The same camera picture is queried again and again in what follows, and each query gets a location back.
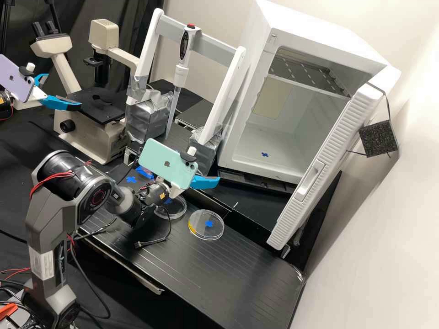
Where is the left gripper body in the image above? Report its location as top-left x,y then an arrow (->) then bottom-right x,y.
14,87 -> 49,111

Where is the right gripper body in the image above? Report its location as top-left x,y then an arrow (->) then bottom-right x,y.
155,176 -> 183,200

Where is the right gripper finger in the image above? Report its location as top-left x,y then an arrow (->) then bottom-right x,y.
189,174 -> 221,190

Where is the petri dish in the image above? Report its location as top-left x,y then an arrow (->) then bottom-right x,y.
153,196 -> 188,220

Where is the cream microscope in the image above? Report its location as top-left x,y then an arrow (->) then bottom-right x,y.
30,19 -> 142,166

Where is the black platform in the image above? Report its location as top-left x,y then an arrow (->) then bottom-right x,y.
79,171 -> 306,329
147,79 -> 222,159

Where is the white pipette stand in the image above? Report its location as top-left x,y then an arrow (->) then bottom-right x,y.
123,8 -> 247,176

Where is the incubator door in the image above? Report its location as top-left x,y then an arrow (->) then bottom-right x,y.
266,65 -> 402,251

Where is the pipette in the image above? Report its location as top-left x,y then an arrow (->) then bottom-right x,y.
165,23 -> 202,140

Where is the white incubator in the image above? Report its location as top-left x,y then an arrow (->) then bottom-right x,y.
217,0 -> 389,186

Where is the left wrist camera phone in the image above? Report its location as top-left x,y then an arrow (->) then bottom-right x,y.
0,53 -> 37,103

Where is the wrist camera phone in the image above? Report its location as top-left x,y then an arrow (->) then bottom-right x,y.
138,138 -> 199,190
0,53 -> 37,103

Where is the right wrist camera phone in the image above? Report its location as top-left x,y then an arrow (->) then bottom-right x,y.
138,138 -> 199,190

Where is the black cable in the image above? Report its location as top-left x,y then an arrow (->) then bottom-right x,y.
133,219 -> 172,250

